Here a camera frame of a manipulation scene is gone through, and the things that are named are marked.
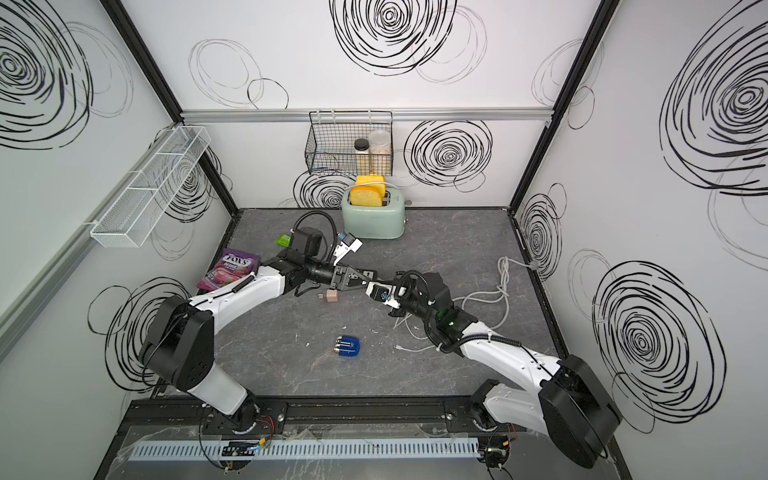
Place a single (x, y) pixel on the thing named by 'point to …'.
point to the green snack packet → (283, 240)
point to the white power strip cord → (503, 263)
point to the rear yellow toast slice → (364, 179)
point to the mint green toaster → (373, 210)
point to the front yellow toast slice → (365, 196)
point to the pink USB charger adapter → (332, 295)
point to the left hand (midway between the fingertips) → (368, 287)
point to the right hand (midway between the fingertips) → (380, 280)
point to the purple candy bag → (231, 265)
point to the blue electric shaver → (347, 346)
